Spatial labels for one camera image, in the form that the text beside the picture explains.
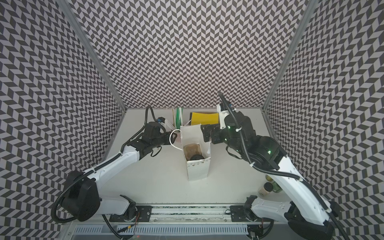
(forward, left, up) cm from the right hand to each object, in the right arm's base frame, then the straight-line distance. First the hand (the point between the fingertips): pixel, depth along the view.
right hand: (212, 130), depth 60 cm
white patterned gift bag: (+7, +9, -13) cm, 17 cm away
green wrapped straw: (+27, +18, -21) cm, 39 cm away
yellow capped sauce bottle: (-14, -33, -32) cm, 48 cm away
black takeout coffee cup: (-1, +7, -22) cm, 23 cm away
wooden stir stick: (+27, +22, -22) cm, 41 cm away
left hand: (+12, +20, -21) cm, 31 cm away
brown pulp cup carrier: (+10, +11, -34) cm, 37 cm away
